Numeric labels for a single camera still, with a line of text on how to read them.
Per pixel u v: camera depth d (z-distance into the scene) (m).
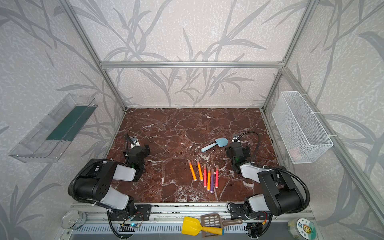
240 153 0.71
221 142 0.99
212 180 0.84
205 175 0.85
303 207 0.42
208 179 0.84
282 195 0.43
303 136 0.61
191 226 0.71
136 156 0.70
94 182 0.45
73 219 0.68
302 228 0.63
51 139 0.63
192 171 0.87
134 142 0.79
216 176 0.85
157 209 0.76
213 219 0.72
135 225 0.70
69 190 0.44
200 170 0.87
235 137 0.81
